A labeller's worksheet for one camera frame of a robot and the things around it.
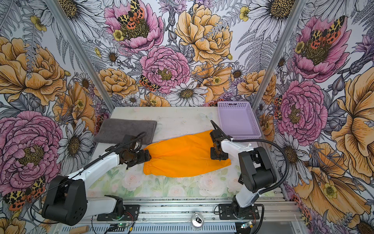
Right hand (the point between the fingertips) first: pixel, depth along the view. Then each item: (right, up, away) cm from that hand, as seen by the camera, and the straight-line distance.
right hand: (218, 160), depth 92 cm
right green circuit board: (+12, -25, -20) cm, 34 cm away
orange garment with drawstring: (-22, +3, 0) cm, 22 cm away
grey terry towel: (-71, +18, +11) cm, 74 cm away
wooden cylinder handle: (-68, -25, -24) cm, 76 cm away
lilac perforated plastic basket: (+18, +26, +17) cm, 36 cm away
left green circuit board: (-50, -25, -21) cm, 59 cm away
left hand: (-44, 0, -5) cm, 45 cm away
